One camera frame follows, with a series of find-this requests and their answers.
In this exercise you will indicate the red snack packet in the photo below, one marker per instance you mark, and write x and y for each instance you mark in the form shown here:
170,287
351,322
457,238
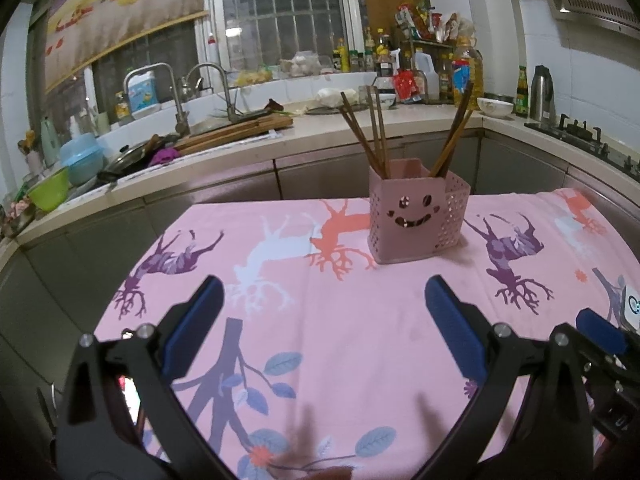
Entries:
406,86

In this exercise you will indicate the white round-dial device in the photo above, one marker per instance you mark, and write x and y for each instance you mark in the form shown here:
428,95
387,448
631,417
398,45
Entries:
631,307

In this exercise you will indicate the purple cloth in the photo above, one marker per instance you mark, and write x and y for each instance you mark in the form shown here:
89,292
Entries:
164,156

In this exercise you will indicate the pile of snack packets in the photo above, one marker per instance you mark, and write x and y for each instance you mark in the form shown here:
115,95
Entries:
430,20

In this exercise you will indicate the pale green bottle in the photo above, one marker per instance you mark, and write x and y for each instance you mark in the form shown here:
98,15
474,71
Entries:
49,142

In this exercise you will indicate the small yellow bottle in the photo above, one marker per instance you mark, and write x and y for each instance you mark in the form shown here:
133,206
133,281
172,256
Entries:
121,107

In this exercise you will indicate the wooden cutting board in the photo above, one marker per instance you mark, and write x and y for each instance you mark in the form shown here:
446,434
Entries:
235,132

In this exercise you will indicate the bunch of wooden chopsticks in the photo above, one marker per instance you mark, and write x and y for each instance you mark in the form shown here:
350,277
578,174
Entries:
381,135

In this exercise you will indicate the yellow food pile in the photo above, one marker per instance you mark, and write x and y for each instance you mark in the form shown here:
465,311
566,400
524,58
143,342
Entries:
254,77

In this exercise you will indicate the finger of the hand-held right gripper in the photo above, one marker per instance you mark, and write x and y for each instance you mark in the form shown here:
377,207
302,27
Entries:
600,330

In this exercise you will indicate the white dough lump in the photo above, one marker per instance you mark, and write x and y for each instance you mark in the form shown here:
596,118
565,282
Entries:
332,96

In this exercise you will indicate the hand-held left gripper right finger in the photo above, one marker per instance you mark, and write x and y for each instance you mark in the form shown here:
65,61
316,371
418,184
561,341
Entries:
452,332

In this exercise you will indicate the blue white detergent container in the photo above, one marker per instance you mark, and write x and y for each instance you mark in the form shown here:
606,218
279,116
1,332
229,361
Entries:
144,92

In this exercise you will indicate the pink chopstick holder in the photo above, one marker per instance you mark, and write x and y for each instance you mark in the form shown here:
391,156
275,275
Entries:
390,240

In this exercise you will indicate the white plastic jug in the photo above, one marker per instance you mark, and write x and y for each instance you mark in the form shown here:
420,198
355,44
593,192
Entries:
426,77

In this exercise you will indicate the pink printed tablecloth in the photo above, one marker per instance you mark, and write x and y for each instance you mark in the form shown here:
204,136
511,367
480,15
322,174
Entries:
350,335

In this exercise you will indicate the green plastic bowl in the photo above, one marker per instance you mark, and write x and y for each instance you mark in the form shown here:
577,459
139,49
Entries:
50,192

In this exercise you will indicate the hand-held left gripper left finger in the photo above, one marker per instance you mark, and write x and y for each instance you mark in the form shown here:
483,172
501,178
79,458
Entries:
195,332

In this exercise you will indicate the steel range hood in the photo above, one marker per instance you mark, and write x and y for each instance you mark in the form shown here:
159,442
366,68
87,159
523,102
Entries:
600,5

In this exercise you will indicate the light blue plastic container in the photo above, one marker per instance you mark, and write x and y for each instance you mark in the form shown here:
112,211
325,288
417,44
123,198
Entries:
80,160

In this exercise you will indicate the small patterned bowl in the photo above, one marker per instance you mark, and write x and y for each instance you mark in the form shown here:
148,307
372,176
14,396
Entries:
390,101

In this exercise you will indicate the black gas stove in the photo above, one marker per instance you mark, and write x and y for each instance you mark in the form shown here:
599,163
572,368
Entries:
585,142

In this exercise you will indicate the pale plastic bag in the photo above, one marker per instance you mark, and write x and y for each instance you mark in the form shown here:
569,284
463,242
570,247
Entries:
300,65

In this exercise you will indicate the curved steel faucet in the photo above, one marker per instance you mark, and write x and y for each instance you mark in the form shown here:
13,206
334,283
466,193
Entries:
231,110

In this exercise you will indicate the steel thermos kettle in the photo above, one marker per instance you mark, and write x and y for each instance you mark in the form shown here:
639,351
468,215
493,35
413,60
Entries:
542,92

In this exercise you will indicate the angular steel faucet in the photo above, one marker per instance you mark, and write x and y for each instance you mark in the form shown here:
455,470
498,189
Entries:
181,120

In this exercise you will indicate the large cooking oil bottle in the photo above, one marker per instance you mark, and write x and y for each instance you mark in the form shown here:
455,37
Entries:
467,67

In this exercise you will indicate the dark round board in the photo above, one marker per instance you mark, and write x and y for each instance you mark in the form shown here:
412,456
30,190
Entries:
325,109

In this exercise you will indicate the barred window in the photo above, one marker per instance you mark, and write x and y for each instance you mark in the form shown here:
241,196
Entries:
280,10

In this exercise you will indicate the printed roller blind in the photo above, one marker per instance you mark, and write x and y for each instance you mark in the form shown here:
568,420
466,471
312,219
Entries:
125,5

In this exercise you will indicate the kitchen counter with steel cabinets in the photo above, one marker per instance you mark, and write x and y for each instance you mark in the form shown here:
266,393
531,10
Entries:
325,132

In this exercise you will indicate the white spray bottle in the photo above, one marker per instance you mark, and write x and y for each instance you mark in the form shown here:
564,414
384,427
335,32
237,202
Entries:
395,60

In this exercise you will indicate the white bowl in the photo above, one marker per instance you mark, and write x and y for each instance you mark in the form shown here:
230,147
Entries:
495,107

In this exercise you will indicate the black pan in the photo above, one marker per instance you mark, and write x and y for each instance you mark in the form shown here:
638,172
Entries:
125,162

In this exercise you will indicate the green glass bottle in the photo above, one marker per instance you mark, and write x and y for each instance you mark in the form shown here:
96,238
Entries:
522,92

